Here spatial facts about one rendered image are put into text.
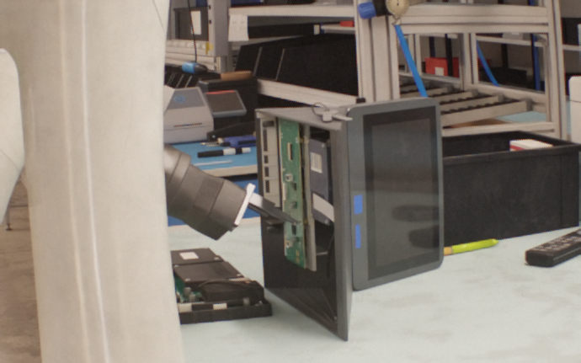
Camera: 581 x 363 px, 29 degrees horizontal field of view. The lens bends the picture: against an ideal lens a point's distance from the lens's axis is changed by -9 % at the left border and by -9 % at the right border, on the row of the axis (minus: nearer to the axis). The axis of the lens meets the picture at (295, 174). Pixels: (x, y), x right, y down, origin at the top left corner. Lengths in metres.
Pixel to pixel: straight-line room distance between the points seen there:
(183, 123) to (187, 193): 2.10
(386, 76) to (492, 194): 1.33
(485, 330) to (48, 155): 0.57
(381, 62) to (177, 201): 1.69
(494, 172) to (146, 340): 0.91
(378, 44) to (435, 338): 1.76
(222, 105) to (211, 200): 2.19
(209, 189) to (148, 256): 0.48
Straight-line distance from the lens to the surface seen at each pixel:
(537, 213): 1.62
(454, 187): 1.55
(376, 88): 2.86
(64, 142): 0.74
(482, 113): 3.14
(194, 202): 1.22
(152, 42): 0.77
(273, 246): 1.37
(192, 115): 3.33
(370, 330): 1.20
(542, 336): 1.15
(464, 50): 3.56
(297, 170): 1.27
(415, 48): 4.12
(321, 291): 1.35
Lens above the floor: 1.34
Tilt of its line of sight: 9 degrees down
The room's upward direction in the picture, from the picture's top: 3 degrees counter-clockwise
